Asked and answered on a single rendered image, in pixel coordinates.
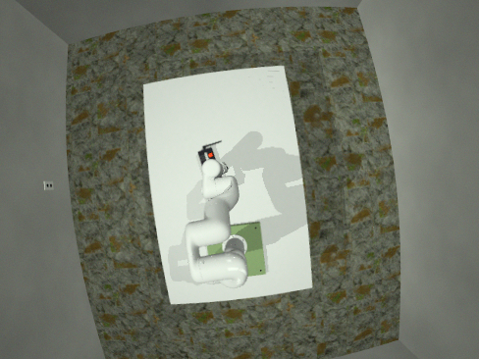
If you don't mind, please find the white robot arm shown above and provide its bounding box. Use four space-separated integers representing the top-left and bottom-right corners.
185 159 248 288

